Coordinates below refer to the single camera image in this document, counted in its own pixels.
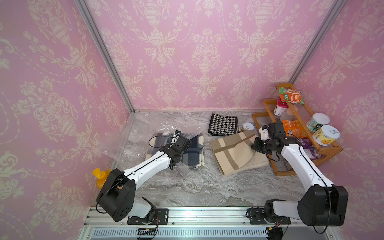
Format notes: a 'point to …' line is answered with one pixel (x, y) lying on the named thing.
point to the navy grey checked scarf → (193, 155)
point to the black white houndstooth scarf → (222, 125)
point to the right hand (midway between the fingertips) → (253, 145)
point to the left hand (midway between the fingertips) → (173, 149)
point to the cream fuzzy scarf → (259, 159)
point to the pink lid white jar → (281, 107)
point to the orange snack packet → (292, 128)
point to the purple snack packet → (310, 149)
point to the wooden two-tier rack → (264, 114)
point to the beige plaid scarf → (233, 151)
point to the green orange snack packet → (290, 95)
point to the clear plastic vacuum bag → (140, 134)
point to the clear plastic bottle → (289, 115)
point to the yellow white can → (326, 135)
